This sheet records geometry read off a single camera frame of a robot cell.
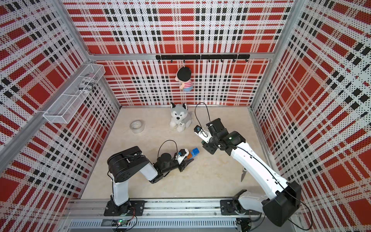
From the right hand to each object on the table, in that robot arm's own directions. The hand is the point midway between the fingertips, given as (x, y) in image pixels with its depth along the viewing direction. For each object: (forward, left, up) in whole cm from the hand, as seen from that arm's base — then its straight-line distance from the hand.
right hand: (211, 141), depth 77 cm
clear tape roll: (+25, +53, -19) cm, 61 cm away
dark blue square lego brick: (-1, +8, -9) cm, 13 cm away
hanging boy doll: (+42, +16, +13) cm, 47 cm away
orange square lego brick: (-5, +12, -6) cm, 15 cm away
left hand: (-1, +10, -16) cm, 19 cm away
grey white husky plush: (+20, +18, -5) cm, 28 cm away
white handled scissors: (-9, -21, -20) cm, 31 cm away
